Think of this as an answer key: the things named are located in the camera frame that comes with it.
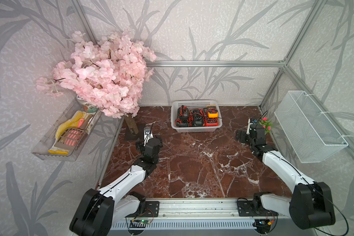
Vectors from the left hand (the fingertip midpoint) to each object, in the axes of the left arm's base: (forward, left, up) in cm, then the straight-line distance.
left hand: (149, 136), depth 85 cm
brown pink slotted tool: (-14, +27, +20) cm, 36 cm away
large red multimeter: (+14, -38, -3) cm, 41 cm away
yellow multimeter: (+19, -39, +1) cm, 44 cm away
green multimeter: (+16, -19, -5) cm, 25 cm away
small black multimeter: (+20, -20, -2) cm, 28 cm away
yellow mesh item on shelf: (-4, +31, +18) cm, 36 cm away
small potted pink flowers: (+9, -74, -1) cm, 74 cm away
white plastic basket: (+42, -29, -15) cm, 53 cm away
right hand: (+4, -57, 0) cm, 57 cm away
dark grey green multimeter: (+16, -29, -2) cm, 33 cm away
